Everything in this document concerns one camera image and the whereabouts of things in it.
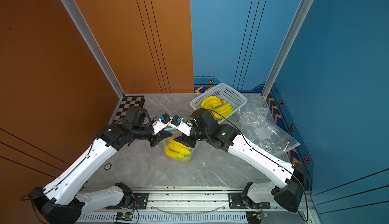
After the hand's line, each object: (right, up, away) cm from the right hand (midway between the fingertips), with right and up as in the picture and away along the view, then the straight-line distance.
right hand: (179, 132), depth 67 cm
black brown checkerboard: (-44, +16, +45) cm, 65 cm away
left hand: (-4, 0, +3) cm, 5 cm away
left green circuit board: (-27, -41, +5) cm, 49 cm away
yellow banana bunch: (+15, +15, +39) cm, 44 cm away
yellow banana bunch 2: (-3, -11, +11) cm, 16 cm away
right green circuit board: (+37, -39, +2) cm, 54 cm away
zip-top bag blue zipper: (+51, -8, +25) cm, 57 cm away
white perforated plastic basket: (+28, +23, +49) cm, 61 cm away
